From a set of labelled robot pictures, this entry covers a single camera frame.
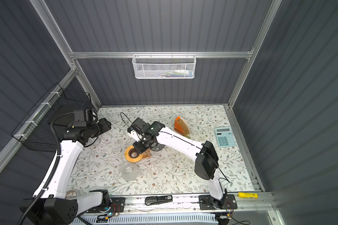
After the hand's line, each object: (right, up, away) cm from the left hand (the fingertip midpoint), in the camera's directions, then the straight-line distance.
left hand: (107, 124), depth 76 cm
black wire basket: (-28, -3, -12) cm, 31 cm away
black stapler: (+26, -38, -5) cm, 46 cm away
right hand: (+17, -15, +1) cm, 22 cm away
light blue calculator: (+73, -10, +23) cm, 78 cm away
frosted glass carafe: (+10, -29, +10) cm, 32 cm away
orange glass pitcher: (+20, -18, +9) cm, 29 cm away
